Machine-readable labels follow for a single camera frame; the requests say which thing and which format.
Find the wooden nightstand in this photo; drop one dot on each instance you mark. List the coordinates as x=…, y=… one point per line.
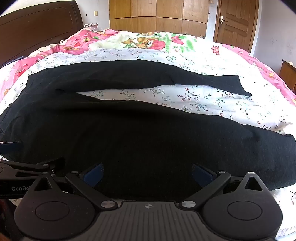
x=288, y=74

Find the pink cartoon printed bedsheet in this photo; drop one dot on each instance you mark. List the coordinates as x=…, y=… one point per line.
x=78, y=44

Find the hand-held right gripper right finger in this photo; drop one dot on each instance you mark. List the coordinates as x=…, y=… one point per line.
x=203, y=176

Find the white floral blanket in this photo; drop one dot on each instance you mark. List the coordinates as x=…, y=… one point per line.
x=185, y=97

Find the clear plastic bag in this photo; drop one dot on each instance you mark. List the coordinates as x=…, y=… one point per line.
x=93, y=27

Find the white wall socket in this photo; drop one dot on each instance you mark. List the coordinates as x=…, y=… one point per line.
x=95, y=13

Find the wooden door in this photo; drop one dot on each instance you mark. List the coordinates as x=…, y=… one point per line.
x=235, y=25

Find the wooden wardrobe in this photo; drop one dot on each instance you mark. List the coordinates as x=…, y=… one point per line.
x=157, y=16

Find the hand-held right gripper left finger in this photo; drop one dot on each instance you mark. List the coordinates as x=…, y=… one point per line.
x=94, y=175

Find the dark wooden headboard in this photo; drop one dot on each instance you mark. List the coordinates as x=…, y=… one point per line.
x=34, y=27

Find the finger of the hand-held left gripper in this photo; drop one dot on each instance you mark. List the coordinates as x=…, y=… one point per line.
x=9, y=144
x=23, y=170

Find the black pants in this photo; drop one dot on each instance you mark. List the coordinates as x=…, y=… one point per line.
x=138, y=150

